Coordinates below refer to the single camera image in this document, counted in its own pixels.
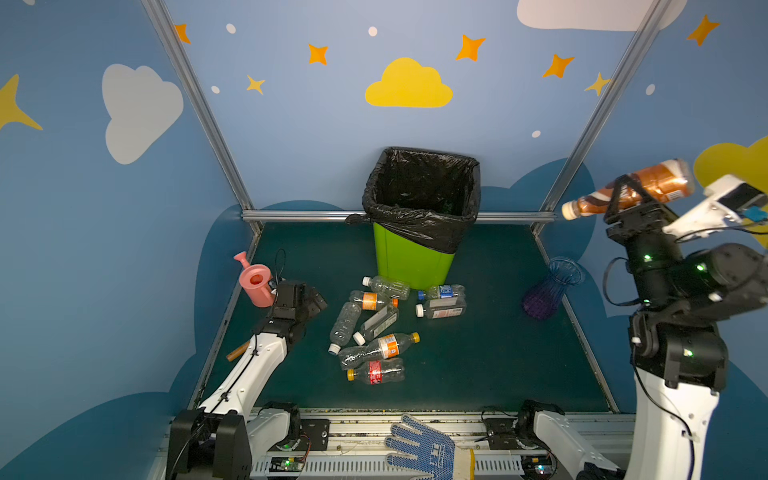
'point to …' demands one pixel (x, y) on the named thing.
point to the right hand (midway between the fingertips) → (627, 179)
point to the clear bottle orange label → (384, 347)
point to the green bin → (398, 258)
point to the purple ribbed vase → (545, 298)
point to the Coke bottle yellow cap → (379, 371)
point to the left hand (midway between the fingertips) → (314, 301)
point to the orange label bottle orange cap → (372, 301)
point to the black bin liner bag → (433, 198)
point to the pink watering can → (256, 280)
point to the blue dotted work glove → (437, 455)
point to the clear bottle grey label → (442, 308)
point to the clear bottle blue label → (444, 291)
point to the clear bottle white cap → (391, 288)
